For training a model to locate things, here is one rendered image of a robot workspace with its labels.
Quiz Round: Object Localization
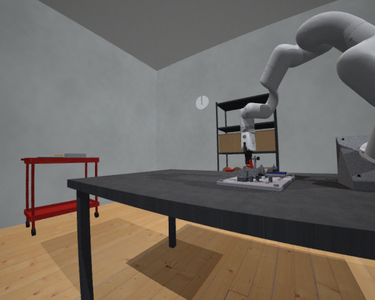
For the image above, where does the blue flat plate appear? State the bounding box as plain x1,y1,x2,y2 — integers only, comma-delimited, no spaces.
266,171,287,176

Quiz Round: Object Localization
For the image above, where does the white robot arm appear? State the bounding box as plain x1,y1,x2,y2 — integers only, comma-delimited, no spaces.
239,11,375,165

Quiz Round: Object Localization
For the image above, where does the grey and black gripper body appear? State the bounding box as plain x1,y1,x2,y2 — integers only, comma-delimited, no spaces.
241,131,256,151

